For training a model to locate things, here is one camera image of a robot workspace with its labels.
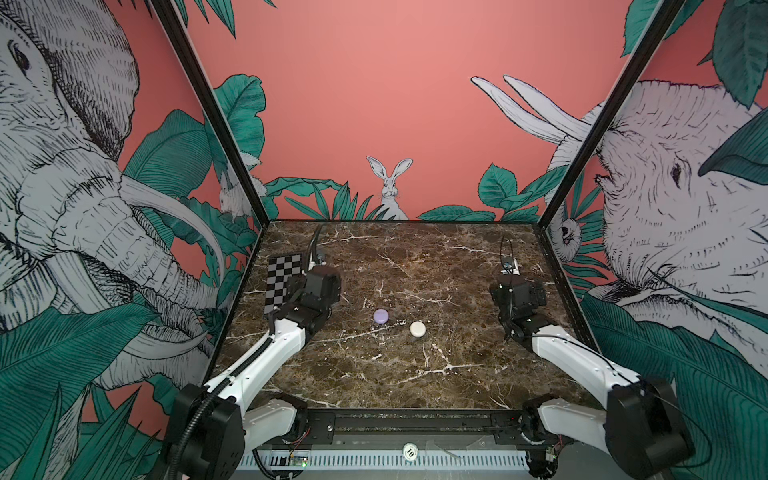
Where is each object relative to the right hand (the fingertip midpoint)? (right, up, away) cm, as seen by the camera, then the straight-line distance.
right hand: (519, 277), depth 86 cm
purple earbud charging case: (-41, -13, +8) cm, 44 cm away
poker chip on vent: (-33, -40, -15) cm, 54 cm away
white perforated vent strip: (-40, -42, -15) cm, 60 cm away
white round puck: (-30, -16, +5) cm, 34 cm away
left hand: (-59, +1, -2) cm, 59 cm away
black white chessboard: (-76, +1, +15) cm, 78 cm away
